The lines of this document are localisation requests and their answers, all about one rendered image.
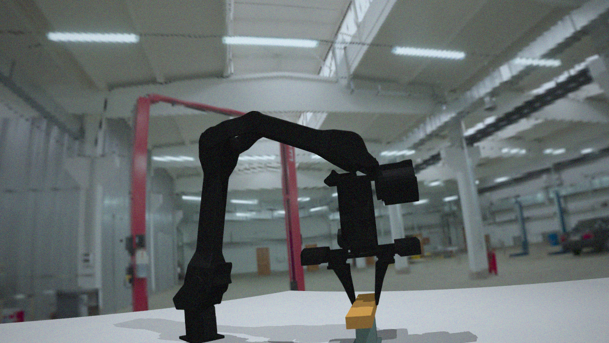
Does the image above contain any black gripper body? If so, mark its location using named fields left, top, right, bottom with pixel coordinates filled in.
left=300, top=206, right=422, bottom=266

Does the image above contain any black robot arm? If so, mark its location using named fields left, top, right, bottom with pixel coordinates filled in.
left=172, top=111, right=420, bottom=343

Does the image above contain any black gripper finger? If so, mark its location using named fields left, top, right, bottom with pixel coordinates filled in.
left=327, top=263, right=356, bottom=305
left=374, top=259, right=395, bottom=306

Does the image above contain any tan rectangular block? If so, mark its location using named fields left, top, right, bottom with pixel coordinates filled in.
left=345, top=293, right=377, bottom=330

